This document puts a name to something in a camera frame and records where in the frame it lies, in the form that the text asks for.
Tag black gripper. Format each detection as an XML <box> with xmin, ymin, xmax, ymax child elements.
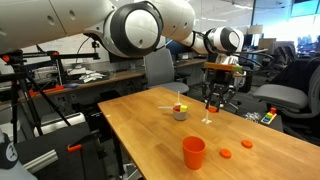
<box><xmin>202</xmin><ymin>71</ymin><xmax>239</xmax><ymax>113</ymax></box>

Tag orange plastic cup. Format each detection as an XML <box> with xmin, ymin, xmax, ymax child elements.
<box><xmin>182</xmin><ymin>135</ymin><xmax>207</xmax><ymax>171</ymax></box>

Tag black mesh office chair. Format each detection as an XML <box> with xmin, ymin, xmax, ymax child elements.
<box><xmin>203</xmin><ymin>47</ymin><xmax>241</xmax><ymax>111</ymax></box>

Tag clear plastic bag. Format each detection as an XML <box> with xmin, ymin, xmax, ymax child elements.
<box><xmin>244</xmin><ymin>112</ymin><xmax>263</xmax><ymax>123</ymax></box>

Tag low black table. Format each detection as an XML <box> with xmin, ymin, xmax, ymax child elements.
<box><xmin>238</xmin><ymin>104</ymin><xmax>284</xmax><ymax>133</ymax></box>

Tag colourful stacking toy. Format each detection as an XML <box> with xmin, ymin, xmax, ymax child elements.
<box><xmin>260</xmin><ymin>107</ymin><xmax>278</xmax><ymax>126</ymax></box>

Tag grey office chair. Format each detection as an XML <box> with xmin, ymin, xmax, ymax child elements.
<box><xmin>142</xmin><ymin>48</ymin><xmax>190</xmax><ymax>95</ymax></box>
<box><xmin>252</xmin><ymin>63</ymin><xmax>320</xmax><ymax>134</ymax></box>

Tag black computer monitor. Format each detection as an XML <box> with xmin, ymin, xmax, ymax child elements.
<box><xmin>165</xmin><ymin>39</ymin><xmax>193</xmax><ymax>61</ymax></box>

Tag white lamp shade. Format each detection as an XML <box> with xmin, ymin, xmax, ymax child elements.
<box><xmin>247</xmin><ymin>24</ymin><xmax>264</xmax><ymax>35</ymax></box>

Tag long wooden desk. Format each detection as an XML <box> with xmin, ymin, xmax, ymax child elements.
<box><xmin>18</xmin><ymin>58</ymin><xmax>208</xmax><ymax>101</ymax></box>

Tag white papers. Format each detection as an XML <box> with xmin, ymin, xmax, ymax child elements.
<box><xmin>78</xmin><ymin>69</ymin><xmax>108</xmax><ymax>84</ymax></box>

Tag black clamp orange tip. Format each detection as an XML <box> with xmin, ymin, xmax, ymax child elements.
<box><xmin>66</xmin><ymin>129</ymin><xmax>101</xmax><ymax>153</ymax></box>

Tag white metal beam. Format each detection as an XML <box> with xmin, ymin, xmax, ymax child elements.
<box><xmin>33</xmin><ymin>112</ymin><xmax>87</xmax><ymax>138</ymax></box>

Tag black side table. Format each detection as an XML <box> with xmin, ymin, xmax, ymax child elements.
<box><xmin>14</xmin><ymin>121</ymin><xmax>111</xmax><ymax>180</ymax></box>

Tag orange bar clamp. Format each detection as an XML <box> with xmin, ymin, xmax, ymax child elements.
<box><xmin>29</xmin><ymin>84</ymin><xmax>65</xmax><ymax>98</ymax></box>

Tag aluminium bar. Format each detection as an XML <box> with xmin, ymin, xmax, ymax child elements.
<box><xmin>22</xmin><ymin>149</ymin><xmax>59</xmax><ymax>174</ymax></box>

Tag black tripod orange knobs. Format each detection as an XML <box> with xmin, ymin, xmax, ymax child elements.
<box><xmin>0</xmin><ymin>48</ymin><xmax>101</xmax><ymax>145</ymax></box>

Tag black white foreground device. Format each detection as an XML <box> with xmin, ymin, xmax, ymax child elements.
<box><xmin>0</xmin><ymin>129</ymin><xmax>38</xmax><ymax>180</ymax></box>

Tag orange green wrist camera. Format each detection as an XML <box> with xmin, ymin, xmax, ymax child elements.
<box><xmin>203</xmin><ymin>61</ymin><xmax>244</xmax><ymax>74</ymax></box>

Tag silver measuring cup white handle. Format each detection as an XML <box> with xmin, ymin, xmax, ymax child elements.
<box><xmin>157</xmin><ymin>104</ymin><xmax>189</xmax><ymax>122</ymax></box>

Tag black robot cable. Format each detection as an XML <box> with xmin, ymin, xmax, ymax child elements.
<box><xmin>191</xmin><ymin>29</ymin><xmax>278</xmax><ymax>73</ymax></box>

